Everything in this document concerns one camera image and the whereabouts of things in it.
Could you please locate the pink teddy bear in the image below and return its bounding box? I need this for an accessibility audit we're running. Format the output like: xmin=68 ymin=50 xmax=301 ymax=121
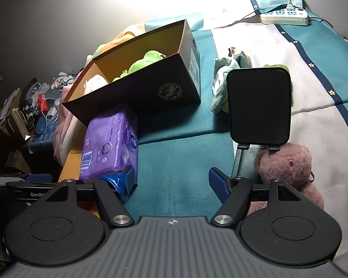
xmin=254 ymin=142 xmax=324 ymax=208

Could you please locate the light mint cloth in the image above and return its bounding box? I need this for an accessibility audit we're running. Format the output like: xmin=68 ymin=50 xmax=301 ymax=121
xmin=211 ymin=55 xmax=240 ymax=114

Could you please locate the green plush frog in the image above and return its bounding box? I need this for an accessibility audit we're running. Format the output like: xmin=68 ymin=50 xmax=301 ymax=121
xmin=113 ymin=50 xmax=166 ymax=82

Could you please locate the olive green knitted cloth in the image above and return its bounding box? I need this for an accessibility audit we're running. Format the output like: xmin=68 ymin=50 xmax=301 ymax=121
xmin=263 ymin=64 xmax=289 ymax=72

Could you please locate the grey pink patterned cloth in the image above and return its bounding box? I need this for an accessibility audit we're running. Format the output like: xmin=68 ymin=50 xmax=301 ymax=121
xmin=228 ymin=47 xmax=252 ymax=68

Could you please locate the purple wipes pack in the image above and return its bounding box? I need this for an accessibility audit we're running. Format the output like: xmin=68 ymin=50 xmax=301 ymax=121
xmin=80 ymin=111 xmax=138 ymax=180

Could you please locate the striped teal orange tablecloth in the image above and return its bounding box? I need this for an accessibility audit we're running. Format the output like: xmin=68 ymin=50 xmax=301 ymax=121
xmin=52 ymin=0 xmax=348 ymax=267

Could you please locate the red small package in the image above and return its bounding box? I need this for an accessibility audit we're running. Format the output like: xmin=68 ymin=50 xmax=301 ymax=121
xmin=38 ymin=94 xmax=49 ymax=112

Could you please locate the white gloves bundle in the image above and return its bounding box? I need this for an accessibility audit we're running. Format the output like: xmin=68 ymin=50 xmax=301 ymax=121
xmin=51 ymin=72 xmax=75 ymax=91

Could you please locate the brown cardboard box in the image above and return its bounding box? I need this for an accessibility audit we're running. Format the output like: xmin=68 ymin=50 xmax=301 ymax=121
xmin=63 ymin=19 xmax=201 ymax=124

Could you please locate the green plush toy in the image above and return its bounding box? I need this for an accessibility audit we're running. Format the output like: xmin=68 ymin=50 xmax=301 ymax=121
xmin=85 ymin=43 xmax=106 ymax=66

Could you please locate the white power strip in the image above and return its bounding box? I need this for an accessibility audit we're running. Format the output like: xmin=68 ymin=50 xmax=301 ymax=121
xmin=260 ymin=8 xmax=309 ymax=26

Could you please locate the white thin cable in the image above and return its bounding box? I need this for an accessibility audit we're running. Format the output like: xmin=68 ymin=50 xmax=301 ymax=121
xmin=39 ymin=97 xmax=61 ymax=123

